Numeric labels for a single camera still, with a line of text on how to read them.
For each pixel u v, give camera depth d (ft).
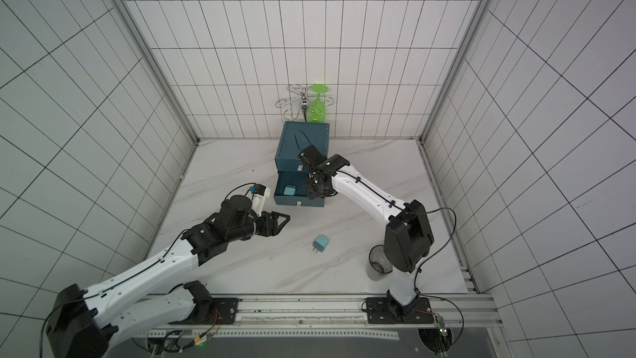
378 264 2.65
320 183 1.94
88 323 1.25
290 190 2.96
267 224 2.16
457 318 2.25
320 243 2.80
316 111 3.38
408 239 1.50
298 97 3.08
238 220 1.95
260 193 2.26
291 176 3.01
